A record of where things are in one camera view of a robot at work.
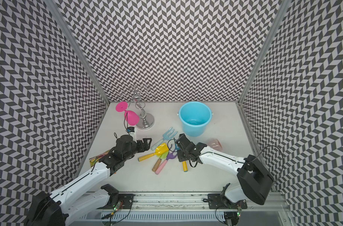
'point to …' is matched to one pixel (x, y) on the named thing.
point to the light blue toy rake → (165, 137)
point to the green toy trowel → (161, 156)
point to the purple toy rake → (171, 155)
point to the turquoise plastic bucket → (194, 116)
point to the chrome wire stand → (147, 120)
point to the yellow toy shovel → (160, 149)
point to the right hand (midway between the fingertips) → (182, 156)
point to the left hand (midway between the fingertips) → (146, 141)
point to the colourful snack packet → (93, 160)
